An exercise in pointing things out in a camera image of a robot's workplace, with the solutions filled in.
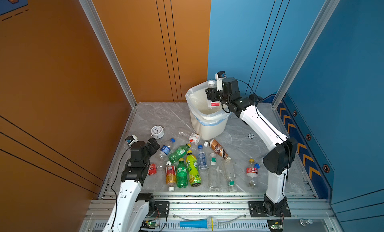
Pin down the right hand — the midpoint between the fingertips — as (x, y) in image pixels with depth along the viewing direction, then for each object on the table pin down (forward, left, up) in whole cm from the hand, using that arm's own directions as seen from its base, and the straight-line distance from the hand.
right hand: (210, 89), depth 82 cm
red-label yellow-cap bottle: (-35, -22, -29) cm, 51 cm away
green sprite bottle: (-36, +16, -29) cm, 49 cm away
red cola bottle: (-34, +33, -29) cm, 55 cm away
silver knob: (-57, -41, -32) cm, 78 cm away
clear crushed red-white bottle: (-14, +10, -28) cm, 33 cm away
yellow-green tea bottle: (-34, +10, -28) cm, 45 cm away
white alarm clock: (-8, +34, -29) cm, 46 cm away
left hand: (-23, +33, -17) cm, 44 cm away
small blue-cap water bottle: (-28, +5, -28) cm, 40 cm away
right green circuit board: (-58, -30, -37) cm, 75 cm away
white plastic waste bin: (-16, +1, -10) cm, 19 cm away
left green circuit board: (-58, +31, -34) cm, 74 cm away
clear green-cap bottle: (-32, -11, -34) cm, 47 cm away
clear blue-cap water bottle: (-22, +27, -28) cm, 45 cm away
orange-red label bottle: (-38, +22, -28) cm, 52 cm away
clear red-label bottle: (-9, -1, -4) cm, 9 cm away
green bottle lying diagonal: (-24, +19, -29) cm, 42 cm away
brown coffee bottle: (-21, -5, -28) cm, 36 cm away
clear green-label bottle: (-36, -1, -30) cm, 47 cm away
